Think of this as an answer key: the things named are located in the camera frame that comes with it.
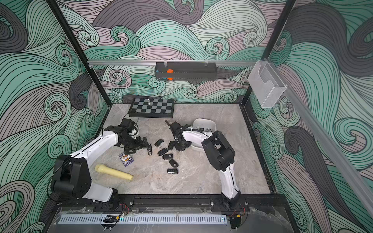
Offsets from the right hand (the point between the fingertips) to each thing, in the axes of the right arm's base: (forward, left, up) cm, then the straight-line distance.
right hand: (183, 147), depth 95 cm
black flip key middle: (-4, +13, +2) cm, 14 cm away
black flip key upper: (+2, +17, +2) cm, 17 cm away
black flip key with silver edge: (+1, +8, +1) cm, 8 cm away
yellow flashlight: (-16, +44, +3) cm, 47 cm away
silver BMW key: (+13, -19, 0) cm, 23 cm away
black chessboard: (+33, +25, +4) cm, 41 cm away
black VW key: (-6, +11, 0) cm, 12 cm away
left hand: (-5, +24, +10) cm, 26 cm away
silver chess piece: (+37, +28, +6) cm, 47 cm away
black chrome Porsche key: (-3, +22, +2) cm, 22 cm away
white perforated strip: (-39, +21, +1) cm, 44 cm away
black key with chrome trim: (-16, +6, +2) cm, 18 cm away
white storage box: (+16, -16, +5) cm, 23 cm away
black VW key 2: (-12, +6, +2) cm, 13 cm away
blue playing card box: (-9, +35, +3) cm, 36 cm away
